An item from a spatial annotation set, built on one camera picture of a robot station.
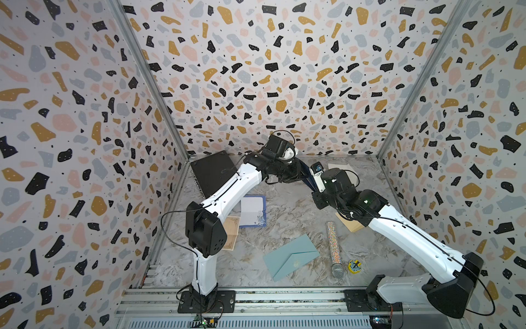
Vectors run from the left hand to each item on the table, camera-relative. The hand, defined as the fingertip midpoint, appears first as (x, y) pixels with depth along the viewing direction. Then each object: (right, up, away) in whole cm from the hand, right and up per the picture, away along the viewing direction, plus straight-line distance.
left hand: (310, 175), depth 77 cm
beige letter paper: (-33, -23, +15) cm, 43 cm away
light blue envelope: (-7, -33, +6) cm, 35 cm away
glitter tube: (+11, -36, +1) cm, 37 cm away
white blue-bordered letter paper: (-24, -17, +20) cm, 36 cm away
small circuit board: (-39, -51, -6) cm, 65 cm away
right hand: (+2, -5, -2) cm, 5 cm away
